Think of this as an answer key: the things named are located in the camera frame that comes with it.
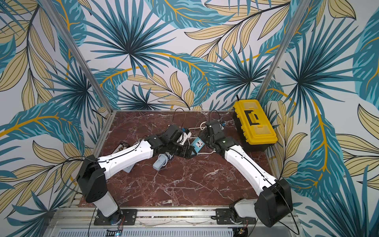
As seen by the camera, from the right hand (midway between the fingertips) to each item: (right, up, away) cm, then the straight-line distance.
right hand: (201, 133), depth 82 cm
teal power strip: (-2, -6, -4) cm, 7 cm away
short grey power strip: (-25, -19, +4) cm, 31 cm away
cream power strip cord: (0, +3, +2) cm, 4 cm away
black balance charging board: (-51, -9, +16) cm, 54 cm away
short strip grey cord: (-21, -15, +6) cm, 26 cm away
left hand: (-6, -11, -4) cm, 13 cm away
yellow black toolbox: (+33, +3, +8) cm, 34 cm away
